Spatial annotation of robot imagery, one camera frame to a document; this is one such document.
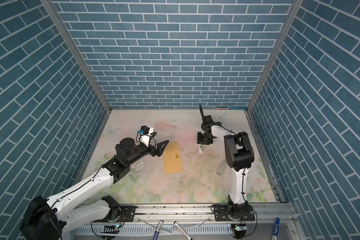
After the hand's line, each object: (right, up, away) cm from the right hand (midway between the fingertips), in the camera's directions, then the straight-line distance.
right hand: (198, 140), depth 101 cm
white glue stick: (0, -4, -5) cm, 6 cm away
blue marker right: (+34, -37, -32) cm, 60 cm away
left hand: (-20, +5, -27) cm, 34 cm away
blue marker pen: (-22, -38, -33) cm, 55 cm away
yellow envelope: (-18, -10, -7) cm, 22 cm away
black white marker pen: (-10, -38, -32) cm, 51 cm away
